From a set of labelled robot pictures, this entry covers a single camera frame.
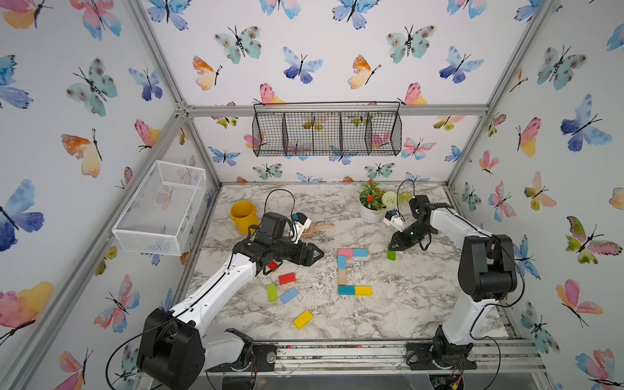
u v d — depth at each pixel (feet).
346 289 2.90
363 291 2.85
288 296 2.84
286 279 2.98
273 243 2.05
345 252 3.18
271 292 2.84
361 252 3.18
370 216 3.25
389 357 2.47
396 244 2.71
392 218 2.84
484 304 1.75
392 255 3.00
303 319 2.65
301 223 2.34
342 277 2.99
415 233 2.61
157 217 2.92
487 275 1.65
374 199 3.14
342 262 3.07
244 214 3.18
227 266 1.68
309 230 3.32
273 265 3.14
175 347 1.28
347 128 3.15
